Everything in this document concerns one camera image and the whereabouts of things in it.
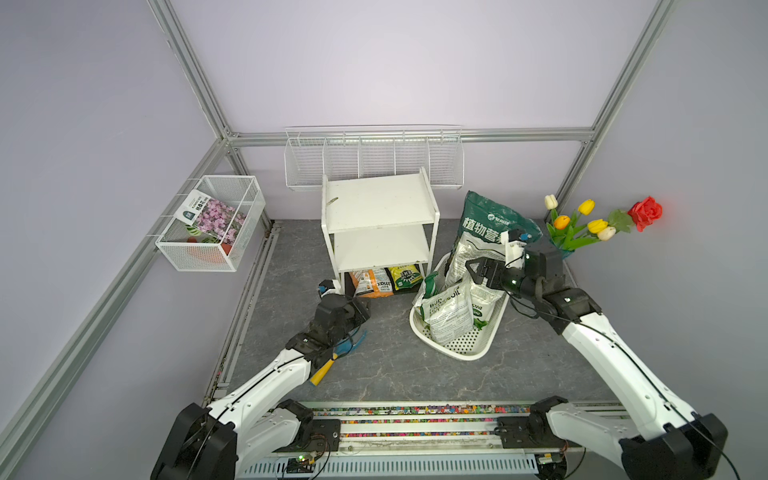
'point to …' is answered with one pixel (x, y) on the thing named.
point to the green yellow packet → (405, 276)
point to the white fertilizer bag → (469, 248)
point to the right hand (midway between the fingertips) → (477, 262)
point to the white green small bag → (484, 303)
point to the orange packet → (371, 283)
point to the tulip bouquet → (567, 234)
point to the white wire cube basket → (188, 250)
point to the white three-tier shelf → (379, 221)
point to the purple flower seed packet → (211, 218)
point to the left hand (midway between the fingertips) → (369, 303)
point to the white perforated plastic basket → (483, 339)
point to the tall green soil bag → (479, 231)
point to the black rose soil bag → (448, 312)
